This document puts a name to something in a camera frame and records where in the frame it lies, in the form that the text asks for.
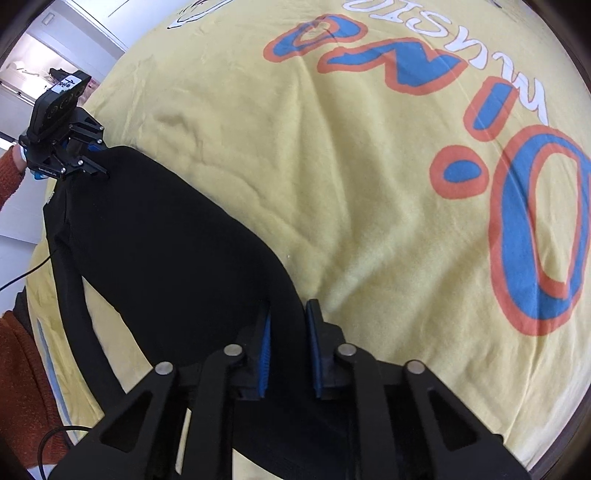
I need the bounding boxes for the orange sleeve left forearm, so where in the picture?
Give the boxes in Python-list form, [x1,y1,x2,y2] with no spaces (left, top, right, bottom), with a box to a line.
[0,145,25,208]

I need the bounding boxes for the person's left hand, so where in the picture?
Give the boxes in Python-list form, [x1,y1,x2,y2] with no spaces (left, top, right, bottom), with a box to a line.
[12,144,27,174]

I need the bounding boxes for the yellow printed bed cover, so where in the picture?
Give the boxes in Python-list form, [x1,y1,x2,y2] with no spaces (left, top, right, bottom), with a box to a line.
[26,1,590,479]

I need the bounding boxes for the black cable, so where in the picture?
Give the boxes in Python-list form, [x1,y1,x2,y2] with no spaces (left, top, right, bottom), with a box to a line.
[0,255,91,480]

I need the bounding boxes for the black pants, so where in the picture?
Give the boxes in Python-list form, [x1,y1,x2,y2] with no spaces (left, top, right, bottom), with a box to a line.
[42,144,362,480]

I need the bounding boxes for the orange clothed torso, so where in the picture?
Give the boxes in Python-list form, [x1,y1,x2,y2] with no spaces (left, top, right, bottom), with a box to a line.
[1,311,69,479]

